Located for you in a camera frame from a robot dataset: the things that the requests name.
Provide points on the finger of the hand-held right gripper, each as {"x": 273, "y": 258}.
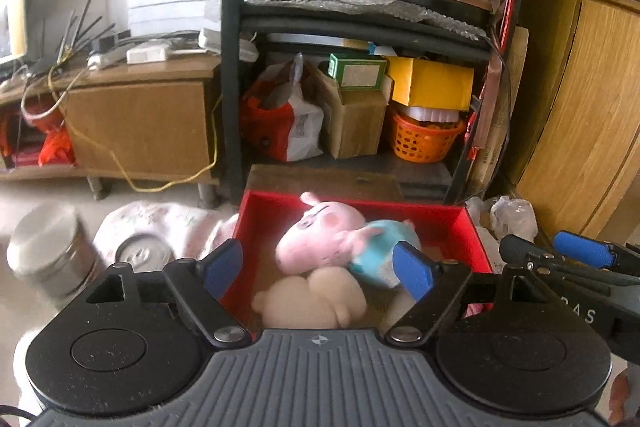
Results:
{"x": 585, "y": 249}
{"x": 525, "y": 249}

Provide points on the floral tablecloth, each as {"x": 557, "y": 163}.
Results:
{"x": 165, "y": 219}

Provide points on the black shelf rack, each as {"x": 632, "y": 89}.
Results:
{"x": 232, "y": 57}

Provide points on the brown cardboard box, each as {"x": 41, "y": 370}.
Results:
{"x": 357, "y": 127}

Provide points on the blue and yellow drink can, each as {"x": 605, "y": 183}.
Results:
{"x": 145, "y": 252}

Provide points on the stainless steel thermos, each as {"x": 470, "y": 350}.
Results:
{"x": 50, "y": 252}

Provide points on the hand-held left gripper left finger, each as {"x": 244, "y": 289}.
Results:
{"x": 222, "y": 267}

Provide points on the black router with antennas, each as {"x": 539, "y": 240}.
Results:
{"x": 80, "y": 32}

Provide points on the pink pig plush toy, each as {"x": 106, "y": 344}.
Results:
{"x": 315, "y": 242}

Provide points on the brown wooden board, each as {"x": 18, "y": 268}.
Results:
{"x": 325, "y": 182}

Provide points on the yellow box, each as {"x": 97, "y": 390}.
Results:
{"x": 432, "y": 82}

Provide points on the beige plush toy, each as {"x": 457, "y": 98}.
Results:
{"x": 320, "y": 299}

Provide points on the red and white plastic bag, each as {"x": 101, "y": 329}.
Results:
{"x": 292, "y": 132}

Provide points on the tall wooden cabinet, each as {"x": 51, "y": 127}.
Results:
{"x": 575, "y": 107}

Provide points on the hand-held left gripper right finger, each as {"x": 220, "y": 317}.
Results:
{"x": 412, "y": 269}

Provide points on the wooden media cabinet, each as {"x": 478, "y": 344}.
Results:
{"x": 140, "y": 127}

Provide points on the red cardboard box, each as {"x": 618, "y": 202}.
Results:
{"x": 450, "y": 227}

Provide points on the white power adapter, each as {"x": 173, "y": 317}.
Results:
{"x": 147, "y": 54}

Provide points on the green carton box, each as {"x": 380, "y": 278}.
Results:
{"x": 357, "y": 72}

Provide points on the orange plastic basket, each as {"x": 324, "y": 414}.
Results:
{"x": 425, "y": 139}

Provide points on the clear crumpled plastic bag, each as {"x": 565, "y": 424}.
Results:
{"x": 512, "y": 217}

